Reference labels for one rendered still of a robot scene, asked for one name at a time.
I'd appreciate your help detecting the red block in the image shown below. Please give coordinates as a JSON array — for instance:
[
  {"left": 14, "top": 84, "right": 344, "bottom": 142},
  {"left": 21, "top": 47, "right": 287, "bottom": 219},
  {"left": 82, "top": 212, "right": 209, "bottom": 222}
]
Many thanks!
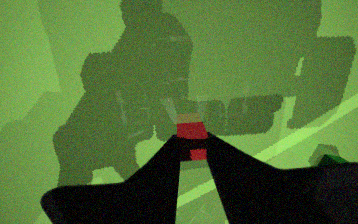
[{"left": 177, "top": 122, "right": 208, "bottom": 162}]

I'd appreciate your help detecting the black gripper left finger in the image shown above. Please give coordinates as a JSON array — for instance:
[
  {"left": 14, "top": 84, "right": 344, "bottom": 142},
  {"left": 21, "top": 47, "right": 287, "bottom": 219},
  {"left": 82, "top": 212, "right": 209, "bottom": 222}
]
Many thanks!
[{"left": 40, "top": 134, "right": 180, "bottom": 224}]

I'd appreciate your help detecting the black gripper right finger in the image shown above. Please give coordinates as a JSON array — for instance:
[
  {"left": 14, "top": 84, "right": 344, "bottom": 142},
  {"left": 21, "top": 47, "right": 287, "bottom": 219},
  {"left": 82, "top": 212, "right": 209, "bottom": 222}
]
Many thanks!
[{"left": 206, "top": 132, "right": 358, "bottom": 224}]

